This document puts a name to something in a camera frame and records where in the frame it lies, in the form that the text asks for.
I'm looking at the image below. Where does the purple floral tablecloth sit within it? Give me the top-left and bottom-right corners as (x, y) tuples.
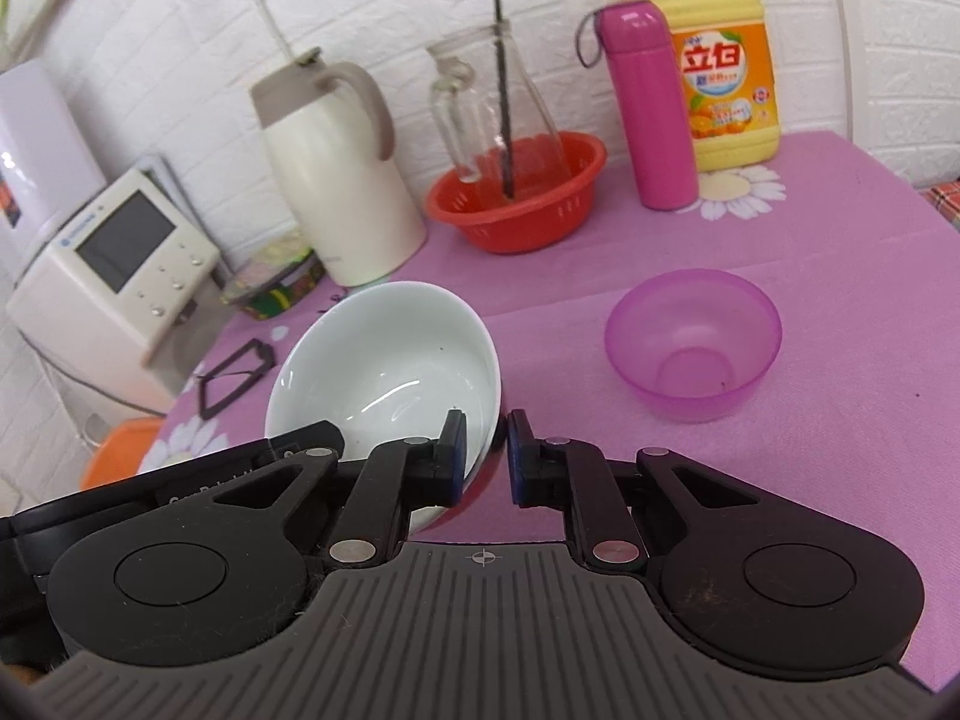
(135, 127), (960, 691)

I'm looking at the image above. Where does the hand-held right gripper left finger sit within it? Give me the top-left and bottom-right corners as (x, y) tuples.
(161, 409), (470, 569)

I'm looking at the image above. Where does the white device with screen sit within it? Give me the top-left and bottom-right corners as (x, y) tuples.
(6, 167), (226, 415)

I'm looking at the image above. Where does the black wire frame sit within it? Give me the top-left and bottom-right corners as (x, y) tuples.
(196, 337), (277, 421)

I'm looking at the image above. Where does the red bowl with white inside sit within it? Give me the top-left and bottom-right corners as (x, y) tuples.
(264, 281), (502, 533)

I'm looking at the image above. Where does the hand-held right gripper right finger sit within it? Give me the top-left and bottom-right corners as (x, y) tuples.
(507, 410), (796, 571)

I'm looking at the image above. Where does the plaid blanket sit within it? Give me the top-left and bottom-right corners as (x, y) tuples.
(921, 181), (960, 235)

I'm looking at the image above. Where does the glass pitcher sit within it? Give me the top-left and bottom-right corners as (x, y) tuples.
(426, 24), (575, 203)

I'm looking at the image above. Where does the purple plastic bowl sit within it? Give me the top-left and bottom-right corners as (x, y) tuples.
(604, 268), (784, 423)

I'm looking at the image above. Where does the white appliance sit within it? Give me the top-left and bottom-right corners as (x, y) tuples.
(0, 60), (106, 271)

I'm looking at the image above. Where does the cream thermos jug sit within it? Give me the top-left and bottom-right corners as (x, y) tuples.
(249, 46), (430, 289)

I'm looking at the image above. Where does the orange stool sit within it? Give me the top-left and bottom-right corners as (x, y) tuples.
(79, 416), (166, 492)

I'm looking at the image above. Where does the yellow detergent bottle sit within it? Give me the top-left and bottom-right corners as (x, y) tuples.
(616, 0), (781, 173)

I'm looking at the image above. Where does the red plastic basket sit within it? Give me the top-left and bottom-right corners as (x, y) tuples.
(426, 131), (608, 254)

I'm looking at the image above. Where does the patterned food container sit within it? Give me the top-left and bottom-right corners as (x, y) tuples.
(221, 231), (325, 322)

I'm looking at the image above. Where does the pink bottle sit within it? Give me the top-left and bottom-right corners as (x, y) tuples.
(576, 0), (700, 211)

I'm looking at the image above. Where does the black stirring stick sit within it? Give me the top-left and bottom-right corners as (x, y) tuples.
(491, 0), (520, 202)

